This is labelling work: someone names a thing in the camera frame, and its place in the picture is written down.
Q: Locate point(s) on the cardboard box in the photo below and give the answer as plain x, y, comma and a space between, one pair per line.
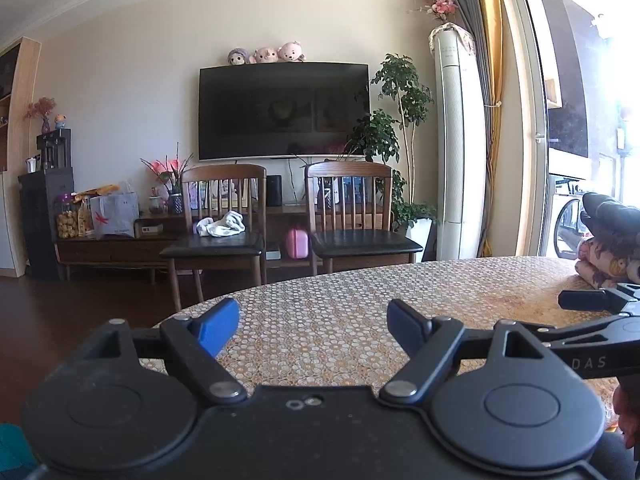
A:
149, 228

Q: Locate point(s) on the plush toys on television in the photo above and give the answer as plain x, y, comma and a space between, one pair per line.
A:
291, 52

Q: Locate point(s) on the potted green plant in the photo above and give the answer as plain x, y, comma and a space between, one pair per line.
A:
400, 90

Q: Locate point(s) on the silver box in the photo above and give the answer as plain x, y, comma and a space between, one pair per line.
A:
273, 251

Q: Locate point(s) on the teal two-tone knit sweater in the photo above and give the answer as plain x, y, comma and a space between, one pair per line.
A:
10, 452

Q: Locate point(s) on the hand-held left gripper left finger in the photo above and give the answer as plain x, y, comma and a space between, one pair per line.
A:
220, 327

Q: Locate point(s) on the sliding glass door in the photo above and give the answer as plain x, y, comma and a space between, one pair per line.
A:
530, 110

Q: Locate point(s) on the white crumpled cloth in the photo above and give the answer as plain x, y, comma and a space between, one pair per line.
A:
220, 225

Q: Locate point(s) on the person's right hand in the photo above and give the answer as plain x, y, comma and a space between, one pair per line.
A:
627, 415

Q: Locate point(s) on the white tower air conditioner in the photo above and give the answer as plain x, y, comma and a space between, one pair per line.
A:
457, 150

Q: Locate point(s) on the pink case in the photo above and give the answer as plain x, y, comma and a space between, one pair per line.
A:
296, 244

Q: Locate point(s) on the stack of folded clothes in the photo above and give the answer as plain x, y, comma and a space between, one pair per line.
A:
607, 255

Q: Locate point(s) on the grey hedgehog plush toy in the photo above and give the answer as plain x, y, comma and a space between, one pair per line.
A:
238, 57

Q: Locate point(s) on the grey gift bag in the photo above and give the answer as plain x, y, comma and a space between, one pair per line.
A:
115, 215

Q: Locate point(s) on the grey curtain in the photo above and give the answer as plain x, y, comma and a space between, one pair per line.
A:
470, 5

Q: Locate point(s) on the white cup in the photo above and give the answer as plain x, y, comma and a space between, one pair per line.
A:
32, 165

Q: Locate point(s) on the wall television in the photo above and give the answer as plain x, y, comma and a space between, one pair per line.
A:
285, 110

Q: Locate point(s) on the wooden chair black seat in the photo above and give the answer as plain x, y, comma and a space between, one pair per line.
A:
215, 250
365, 242

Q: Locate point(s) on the black drink dispenser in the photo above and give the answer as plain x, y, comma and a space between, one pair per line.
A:
54, 147

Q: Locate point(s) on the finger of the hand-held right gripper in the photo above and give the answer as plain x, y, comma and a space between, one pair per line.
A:
600, 330
585, 300

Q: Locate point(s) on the small toy figurine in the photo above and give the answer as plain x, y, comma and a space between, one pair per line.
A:
60, 122

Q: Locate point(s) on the pink flower arrangement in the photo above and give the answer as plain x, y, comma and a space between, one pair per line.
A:
440, 6

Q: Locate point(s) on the clear snack jar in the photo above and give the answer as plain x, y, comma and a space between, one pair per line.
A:
66, 222

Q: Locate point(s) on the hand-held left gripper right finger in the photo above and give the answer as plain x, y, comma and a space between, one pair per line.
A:
405, 325

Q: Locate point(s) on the small glass plant pot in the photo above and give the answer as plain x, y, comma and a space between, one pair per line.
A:
156, 202

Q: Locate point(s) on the black speaker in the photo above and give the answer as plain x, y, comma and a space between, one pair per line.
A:
274, 191

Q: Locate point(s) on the pink flowers in patterned vase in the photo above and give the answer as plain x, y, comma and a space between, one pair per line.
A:
170, 170

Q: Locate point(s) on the picture frame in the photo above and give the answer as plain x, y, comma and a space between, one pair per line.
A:
225, 192

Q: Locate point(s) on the pink flowers in purple vase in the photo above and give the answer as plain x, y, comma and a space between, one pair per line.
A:
42, 110

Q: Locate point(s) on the black cabinet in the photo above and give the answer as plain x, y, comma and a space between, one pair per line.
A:
42, 220

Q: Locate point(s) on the blue white patterned vase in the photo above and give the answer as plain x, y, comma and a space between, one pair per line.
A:
326, 199

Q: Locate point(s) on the yellow snack bag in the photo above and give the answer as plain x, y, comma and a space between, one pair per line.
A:
85, 220

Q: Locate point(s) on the person's leg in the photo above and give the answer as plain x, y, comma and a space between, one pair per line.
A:
620, 462

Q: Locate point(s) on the wooden television cabinet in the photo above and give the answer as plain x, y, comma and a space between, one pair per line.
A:
110, 250

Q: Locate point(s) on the gold curtain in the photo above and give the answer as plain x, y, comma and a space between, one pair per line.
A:
492, 35

